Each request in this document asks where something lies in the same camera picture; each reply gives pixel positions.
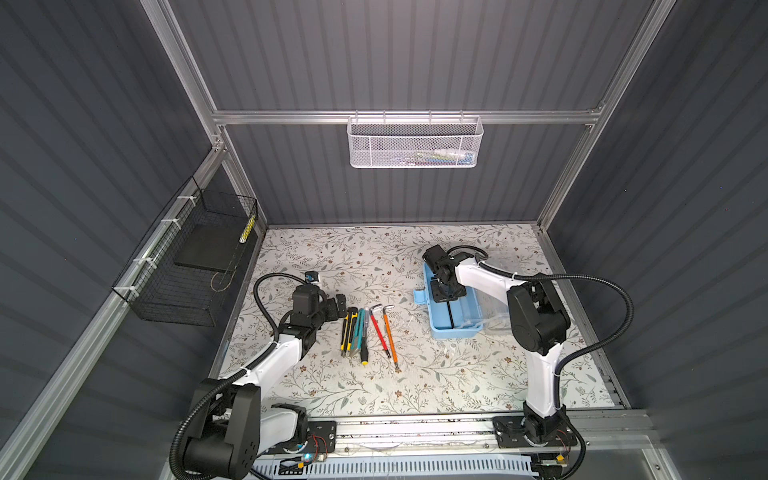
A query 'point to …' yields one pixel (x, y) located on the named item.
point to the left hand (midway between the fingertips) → (329, 298)
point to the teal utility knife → (358, 335)
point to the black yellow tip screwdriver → (364, 348)
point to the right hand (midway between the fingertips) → (448, 297)
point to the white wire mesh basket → (414, 142)
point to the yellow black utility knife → (349, 321)
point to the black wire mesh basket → (186, 270)
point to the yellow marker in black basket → (247, 230)
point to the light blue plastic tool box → (456, 318)
